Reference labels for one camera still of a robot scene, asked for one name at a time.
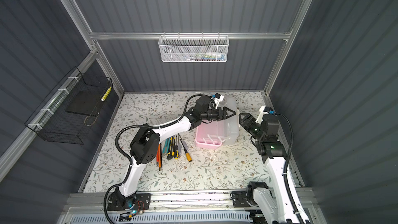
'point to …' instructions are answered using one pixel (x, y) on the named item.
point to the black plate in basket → (86, 102)
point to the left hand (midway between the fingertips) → (233, 113)
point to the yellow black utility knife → (170, 155)
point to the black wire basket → (65, 114)
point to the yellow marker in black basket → (106, 94)
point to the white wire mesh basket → (194, 48)
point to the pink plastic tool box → (225, 132)
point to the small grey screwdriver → (179, 147)
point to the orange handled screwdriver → (187, 154)
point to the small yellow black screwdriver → (176, 152)
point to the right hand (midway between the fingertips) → (244, 118)
